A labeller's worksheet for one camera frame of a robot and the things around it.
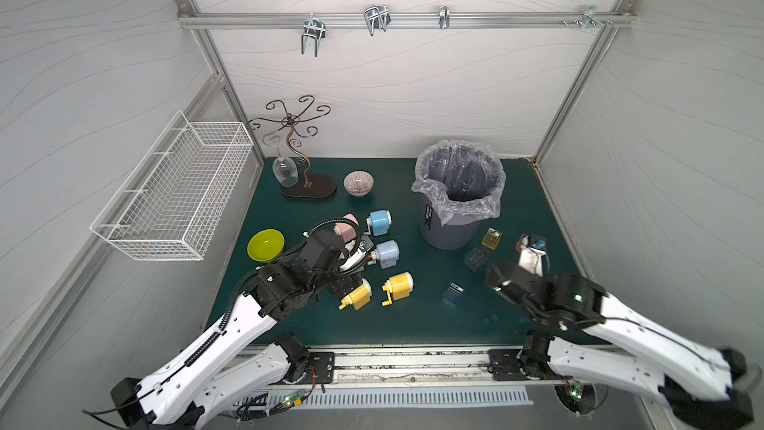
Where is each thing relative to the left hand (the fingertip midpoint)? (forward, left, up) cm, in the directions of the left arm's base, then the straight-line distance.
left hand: (345, 256), depth 72 cm
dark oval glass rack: (+38, +20, -18) cm, 46 cm away
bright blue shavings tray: (-1, -30, -20) cm, 36 cm away
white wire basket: (+6, +41, +12) cm, 43 cm away
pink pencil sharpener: (+16, +3, -13) cm, 21 cm away
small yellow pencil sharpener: (-6, -3, -13) cm, 15 cm away
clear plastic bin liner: (+30, -34, -5) cm, 46 cm away
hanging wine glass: (+27, +21, +2) cm, 35 cm away
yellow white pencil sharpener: (-3, -13, -13) cm, 19 cm away
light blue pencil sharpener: (+18, -7, -12) cm, 23 cm away
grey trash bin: (+17, -30, -19) cm, 40 cm away
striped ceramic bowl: (+39, +2, -18) cm, 43 cm away
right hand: (-2, -40, -2) cm, 40 cm away
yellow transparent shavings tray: (+18, -45, -20) cm, 52 cm away
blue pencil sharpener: (+7, -10, -12) cm, 17 cm away
